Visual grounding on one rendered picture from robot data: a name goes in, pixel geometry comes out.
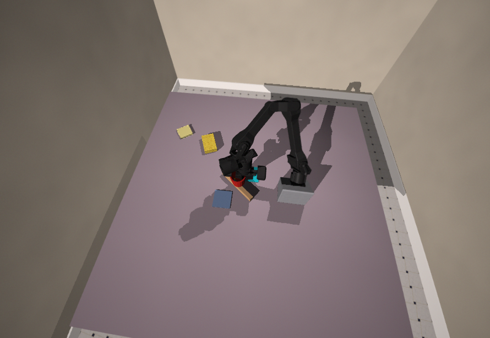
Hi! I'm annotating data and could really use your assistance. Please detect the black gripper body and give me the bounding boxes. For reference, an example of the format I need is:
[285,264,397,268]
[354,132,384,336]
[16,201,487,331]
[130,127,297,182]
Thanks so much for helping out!
[225,166,266,181]

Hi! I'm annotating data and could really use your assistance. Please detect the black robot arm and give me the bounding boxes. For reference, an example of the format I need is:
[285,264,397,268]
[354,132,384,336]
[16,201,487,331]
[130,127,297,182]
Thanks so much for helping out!
[219,97,312,187]

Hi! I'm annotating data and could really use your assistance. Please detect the yellow sponge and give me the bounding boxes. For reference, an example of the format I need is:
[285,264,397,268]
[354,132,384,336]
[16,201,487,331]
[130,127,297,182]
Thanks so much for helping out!
[202,133,217,154]

